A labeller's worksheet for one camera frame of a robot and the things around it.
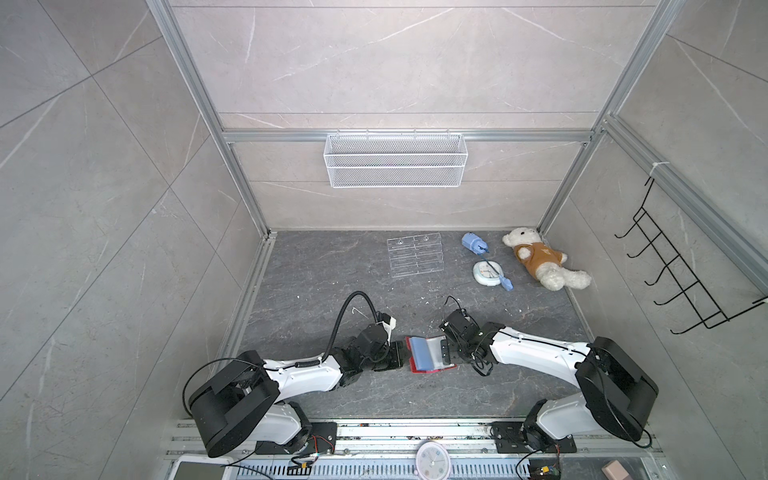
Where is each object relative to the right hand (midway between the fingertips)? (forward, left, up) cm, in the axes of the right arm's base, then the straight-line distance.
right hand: (457, 349), depth 89 cm
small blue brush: (+21, -20, +4) cm, 29 cm away
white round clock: (-28, +11, +3) cm, 30 cm away
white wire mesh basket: (+55, +17, +30) cm, 65 cm away
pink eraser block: (-30, -31, +2) cm, 44 cm away
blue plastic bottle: (+38, -12, +6) cm, 40 cm away
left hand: (-3, +14, +7) cm, 15 cm away
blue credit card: (-1, +10, +1) cm, 10 cm away
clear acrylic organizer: (+34, +12, +4) cm, 36 cm away
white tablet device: (-28, +63, +6) cm, 69 cm away
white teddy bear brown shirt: (+27, -33, +8) cm, 44 cm away
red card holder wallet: (-2, +10, +2) cm, 10 cm away
